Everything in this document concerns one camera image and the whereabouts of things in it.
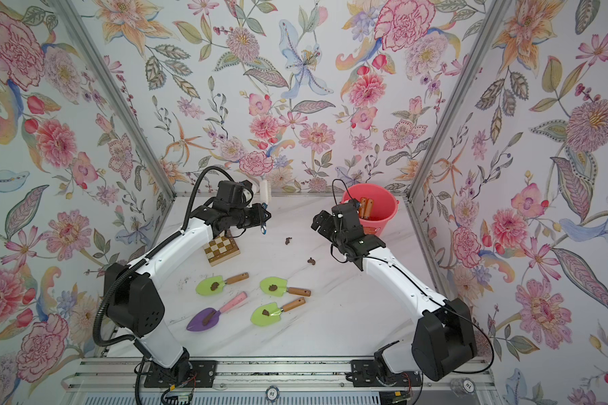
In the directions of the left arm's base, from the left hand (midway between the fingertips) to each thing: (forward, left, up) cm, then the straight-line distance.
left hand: (273, 213), depth 84 cm
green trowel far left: (-15, +22, -23) cm, 35 cm away
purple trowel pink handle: (-26, +23, -23) cm, 42 cm away
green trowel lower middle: (-26, +2, -23) cm, 34 cm away
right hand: (-2, -16, -1) cm, 16 cm away
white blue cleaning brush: (+5, +3, +3) cm, 6 cm away
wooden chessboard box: (-2, +21, -19) cm, 29 cm away
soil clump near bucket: (+4, -4, -22) cm, 23 cm away
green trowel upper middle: (-16, 0, -23) cm, 28 cm away
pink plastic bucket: (+10, -42, -7) cm, 43 cm away
